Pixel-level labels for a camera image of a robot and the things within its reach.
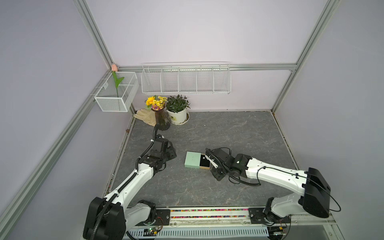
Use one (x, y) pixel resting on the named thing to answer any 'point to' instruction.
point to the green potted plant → (177, 104)
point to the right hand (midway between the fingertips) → (214, 169)
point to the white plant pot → (179, 118)
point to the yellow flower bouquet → (156, 103)
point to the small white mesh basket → (106, 98)
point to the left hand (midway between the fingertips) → (172, 151)
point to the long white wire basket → (184, 78)
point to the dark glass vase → (162, 118)
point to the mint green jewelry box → (193, 159)
